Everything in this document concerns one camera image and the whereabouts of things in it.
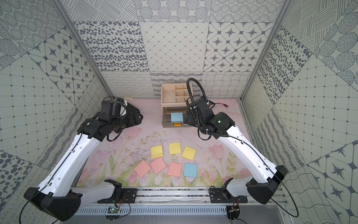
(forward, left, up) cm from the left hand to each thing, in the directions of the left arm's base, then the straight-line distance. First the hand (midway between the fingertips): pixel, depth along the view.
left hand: (140, 118), depth 72 cm
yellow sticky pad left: (-5, -5, -30) cm, 31 cm away
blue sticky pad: (+11, -18, -13) cm, 25 cm away
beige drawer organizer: (+21, -17, -2) cm, 27 cm away
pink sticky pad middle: (-14, -7, -30) cm, 34 cm away
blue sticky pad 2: (-16, -27, -31) cm, 44 cm away
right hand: (0, -27, 0) cm, 27 cm away
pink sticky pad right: (-16, -17, -31) cm, 39 cm away
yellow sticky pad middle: (-3, -17, -29) cm, 34 cm away
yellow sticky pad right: (-6, -26, -30) cm, 40 cm away
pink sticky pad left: (-17, +2, -28) cm, 33 cm away
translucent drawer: (+8, -11, -13) cm, 19 cm away
